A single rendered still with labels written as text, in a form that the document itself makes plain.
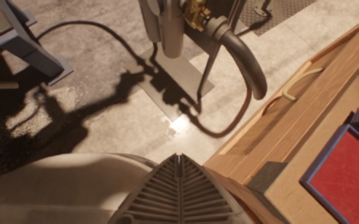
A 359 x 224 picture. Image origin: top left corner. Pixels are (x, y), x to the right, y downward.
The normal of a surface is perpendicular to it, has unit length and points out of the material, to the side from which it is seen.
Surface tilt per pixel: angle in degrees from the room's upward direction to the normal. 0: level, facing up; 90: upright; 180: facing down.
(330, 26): 0
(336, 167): 0
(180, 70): 0
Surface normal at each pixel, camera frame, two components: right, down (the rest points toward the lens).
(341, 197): 0.02, -0.29
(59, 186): 0.02, -0.52
